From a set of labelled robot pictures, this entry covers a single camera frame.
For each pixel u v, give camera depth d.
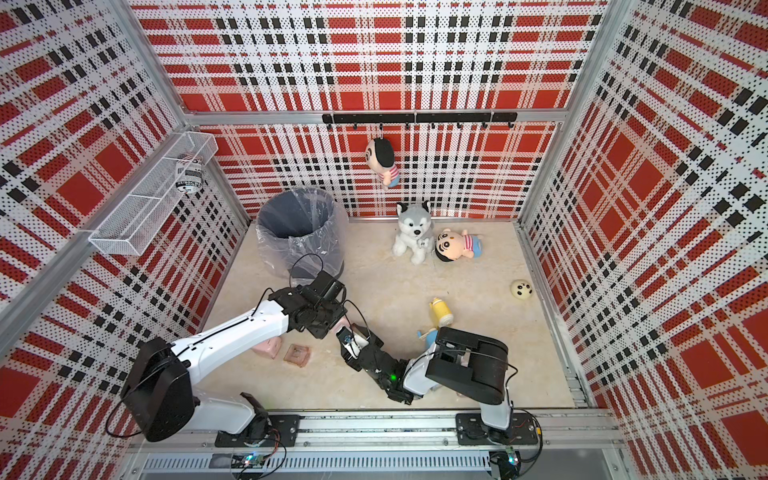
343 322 0.78
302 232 0.98
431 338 0.84
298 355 0.86
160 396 0.41
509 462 0.66
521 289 0.96
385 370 0.64
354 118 0.88
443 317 0.86
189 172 0.78
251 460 0.69
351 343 0.70
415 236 0.97
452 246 1.02
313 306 0.61
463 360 0.52
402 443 0.73
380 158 0.91
